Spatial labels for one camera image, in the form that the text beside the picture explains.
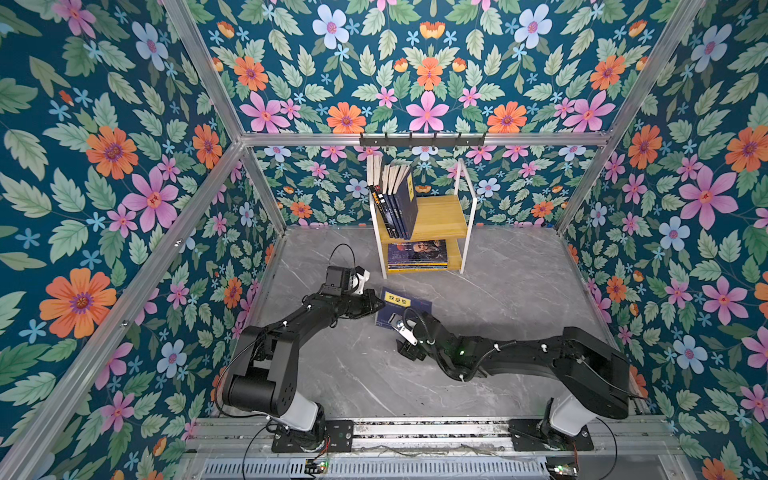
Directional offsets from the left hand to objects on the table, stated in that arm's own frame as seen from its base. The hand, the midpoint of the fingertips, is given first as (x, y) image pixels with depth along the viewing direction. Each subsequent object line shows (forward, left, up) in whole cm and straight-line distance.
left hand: (388, 297), depth 87 cm
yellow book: (+15, -10, -3) cm, 18 cm away
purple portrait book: (+19, -11, -3) cm, 22 cm away
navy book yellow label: (+1, -3, -6) cm, 7 cm away
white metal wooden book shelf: (+24, -18, +9) cm, 31 cm away
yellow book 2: (+14, -10, -7) cm, 18 cm away
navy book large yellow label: (+22, -7, +18) cm, 29 cm away
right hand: (-7, -5, -3) cm, 10 cm away
